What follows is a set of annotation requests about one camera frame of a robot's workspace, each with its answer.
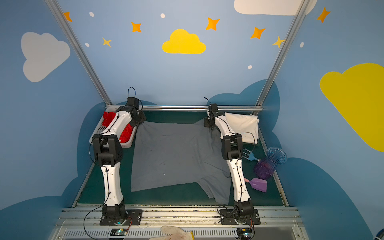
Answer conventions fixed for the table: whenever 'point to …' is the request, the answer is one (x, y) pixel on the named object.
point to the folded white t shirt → (246, 125)
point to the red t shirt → (107, 117)
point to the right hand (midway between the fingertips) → (208, 122)
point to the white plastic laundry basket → (100, 128)
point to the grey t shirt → (166, 154)
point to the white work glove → (174, 233)
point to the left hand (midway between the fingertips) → (143, 119)
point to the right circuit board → (244, 233)
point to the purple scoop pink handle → (257, 184)
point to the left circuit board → (118, 232)
